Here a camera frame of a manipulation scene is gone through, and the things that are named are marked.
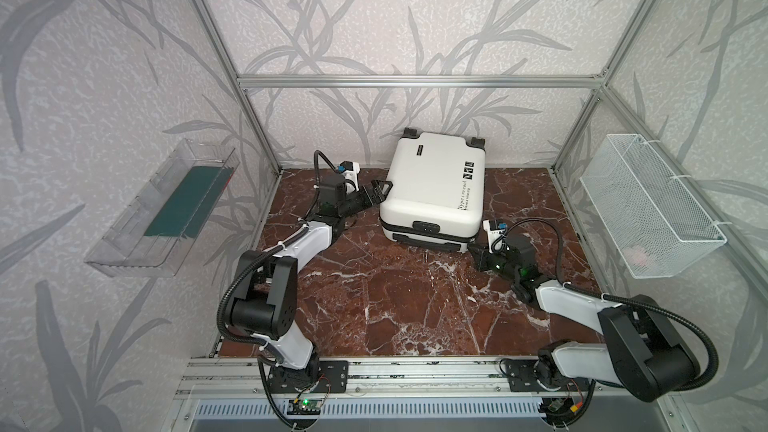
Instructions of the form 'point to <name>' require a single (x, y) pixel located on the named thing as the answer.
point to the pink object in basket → (639, 258)
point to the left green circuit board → (304, 407)
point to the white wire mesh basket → (654, 219)
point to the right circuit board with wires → (560, 405)
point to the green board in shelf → (189, 208)
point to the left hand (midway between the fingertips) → (387, 180)
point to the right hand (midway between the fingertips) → (469, 237)
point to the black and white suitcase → (437, 199)
